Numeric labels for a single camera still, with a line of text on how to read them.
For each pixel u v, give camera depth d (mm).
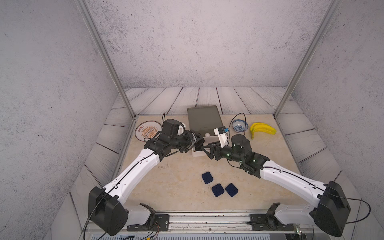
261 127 1078
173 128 589
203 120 889
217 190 842
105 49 849
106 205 385
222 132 655
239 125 1111
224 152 659
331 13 714
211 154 659
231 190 839
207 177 881
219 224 728
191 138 656
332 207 390
